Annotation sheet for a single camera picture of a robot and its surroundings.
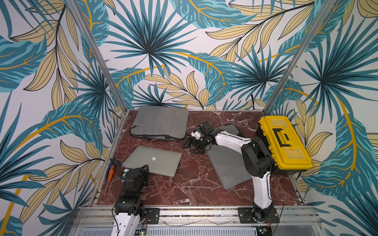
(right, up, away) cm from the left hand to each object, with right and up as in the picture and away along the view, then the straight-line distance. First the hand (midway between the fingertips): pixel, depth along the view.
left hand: (149, 166), depth 82 cm
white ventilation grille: (+18, -28, -12) cm, 35 cm away
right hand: (+20, +8, +9) cm, 24 cm away
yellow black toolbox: (+76, +8, -4) cm, 76 cm away
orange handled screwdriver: (-23, -7, +1) cm, 24 cm away
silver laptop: (+4, 0, +8) cm, 9 cm away
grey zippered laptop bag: (+2, +24, +22) cm, 33 cm away
